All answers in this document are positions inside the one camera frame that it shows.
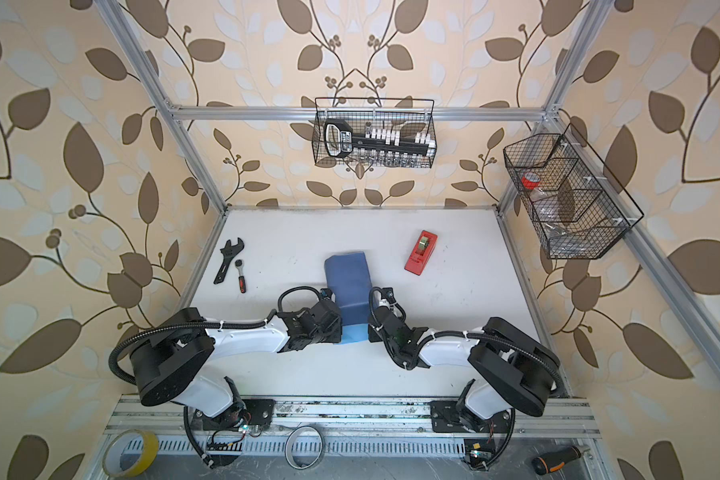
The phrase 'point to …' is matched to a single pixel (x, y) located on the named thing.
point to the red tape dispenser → (421, 253)
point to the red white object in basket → (530, 180)
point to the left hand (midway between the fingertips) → (345, 328)
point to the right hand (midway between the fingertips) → (374, 321)
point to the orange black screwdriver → (547, 463)
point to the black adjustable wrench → (228, 252)
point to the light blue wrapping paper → (349, 279)
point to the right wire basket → (574, 205)
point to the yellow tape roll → (129, 453)
